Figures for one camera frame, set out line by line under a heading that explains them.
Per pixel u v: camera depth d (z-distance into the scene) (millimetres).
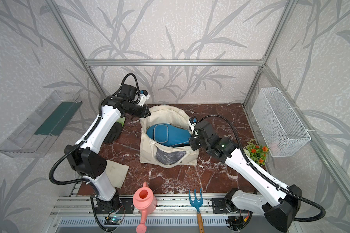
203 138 541
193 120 630
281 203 375
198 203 751
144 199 655
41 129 660
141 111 721
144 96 743
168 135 804
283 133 619
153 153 769
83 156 449
